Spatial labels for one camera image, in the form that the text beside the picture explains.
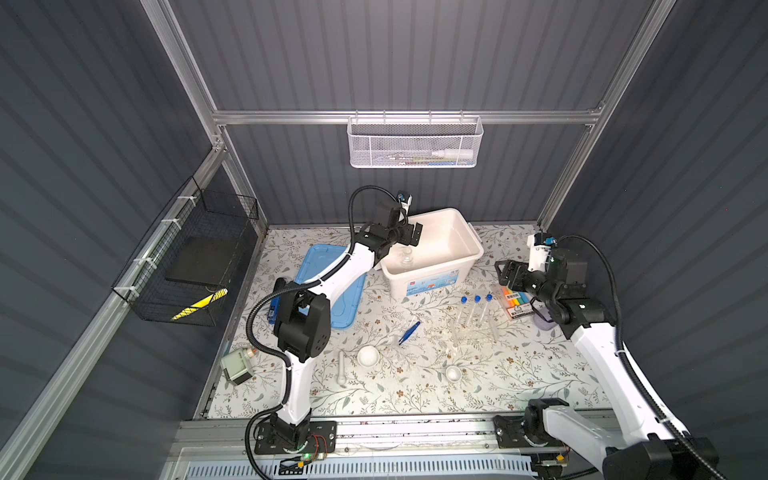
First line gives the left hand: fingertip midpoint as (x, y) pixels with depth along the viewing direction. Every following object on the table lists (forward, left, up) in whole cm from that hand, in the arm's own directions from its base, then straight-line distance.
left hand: (406, 220), depth 92 cm
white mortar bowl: (-34, +13, -21) cm, 42 cm away
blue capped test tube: (-24, -17, -21) cm, 36 cm away
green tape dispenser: (-36, +49, -19) cm, 63 cm away
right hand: (-21, -26, +2) cm, 34 cm away
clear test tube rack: (-29, -23, -22) cm, 43 cm away
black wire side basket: (-20, +55, +6) cm, 59 cm away
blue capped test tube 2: (-25, -19, -15) cm, 35 cm away
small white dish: (-40, -11, -22) cm, 47 cm away
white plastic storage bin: (+2, -16, -22) cm, 28 cm away
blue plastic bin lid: (-17, +19, -22) cm, 34 cm away
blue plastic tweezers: (-27, 0, -22) cm, 35 cm away
